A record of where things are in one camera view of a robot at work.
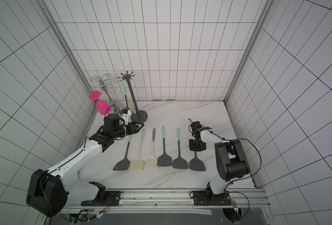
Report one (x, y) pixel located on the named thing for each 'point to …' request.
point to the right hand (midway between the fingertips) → (195, 146)
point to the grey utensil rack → (138, 116)
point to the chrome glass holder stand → (105, 87)
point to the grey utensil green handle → (165, 160)
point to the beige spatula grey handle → (152, 163)
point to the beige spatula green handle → (138, 164)
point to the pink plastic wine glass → (103, 107)
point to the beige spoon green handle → (129, 104)
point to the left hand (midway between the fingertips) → (140, 127)
